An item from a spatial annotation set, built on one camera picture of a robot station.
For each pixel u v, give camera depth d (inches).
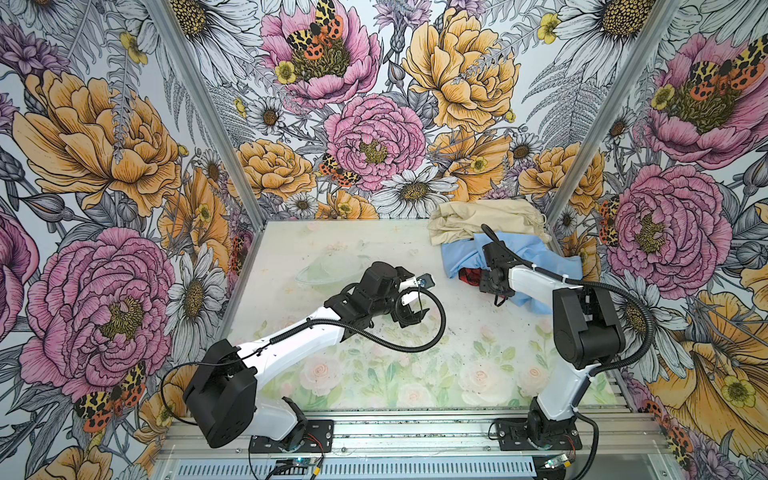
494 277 29.5
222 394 16.2
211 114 35.3
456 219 44.8
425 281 26.1
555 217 48.1
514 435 28.9
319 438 29.0
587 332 19.8
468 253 39.5
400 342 28.6
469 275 40.3
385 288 24.7
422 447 29.2
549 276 24.0
